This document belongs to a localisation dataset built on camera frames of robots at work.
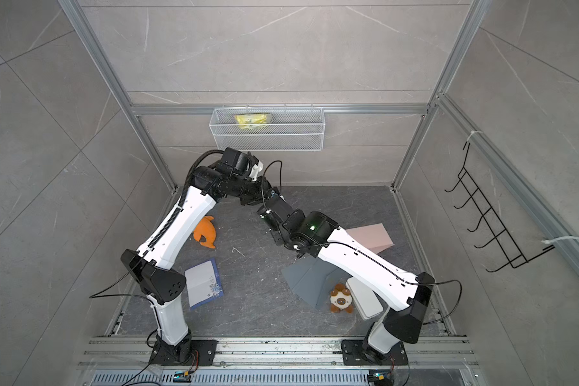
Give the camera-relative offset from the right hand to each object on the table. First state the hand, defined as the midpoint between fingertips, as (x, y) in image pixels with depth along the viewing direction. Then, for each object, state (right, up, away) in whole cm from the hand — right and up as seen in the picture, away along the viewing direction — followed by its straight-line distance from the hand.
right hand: (286, 221), depth 71 cm
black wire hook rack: (+57, -8, -13) cm, 59 cm away
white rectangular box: (+26, -27, +9) cm, 39 cm away
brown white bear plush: (+19, -28, +10) cm, 35 cm away
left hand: (-3, +9, +4) cm, 10 cm away
